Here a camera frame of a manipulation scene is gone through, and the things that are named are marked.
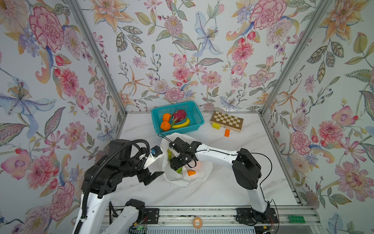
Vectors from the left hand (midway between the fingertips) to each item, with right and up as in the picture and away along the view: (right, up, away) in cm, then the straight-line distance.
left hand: (158, 162), depth 62 cm
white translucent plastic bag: (+21, -9, +20) cm, 30 cm away
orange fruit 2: (-4, +16, +45) cm, 47 cm away
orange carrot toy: (+15, -11, +19) cm, 27 cm away
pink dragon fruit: (+6, +23, +49) cm, 55 cm away
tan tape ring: (+19, -33, +10) cm, 39 cm away
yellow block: (+34, +16, +48) cm, 61 cm away
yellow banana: (+10, +17, +49) cm, 52 cm away
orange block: (+42, +10, +47) cm, 64 cm away
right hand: (+5, -7, +26) cm, 27 cm away
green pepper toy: (+3, +1, +16) cm, 16 cm away
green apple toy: (+8, -10, +24) cm, 27 cm away
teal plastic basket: (+17, +27, +55) cm, 63 cm away
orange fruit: (-3, +22, +48) cm, 53 cm away
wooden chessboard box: (+44, +19, +51) cm, 70 cm away
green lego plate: (+67, -31, +10) cm, 74 cm away
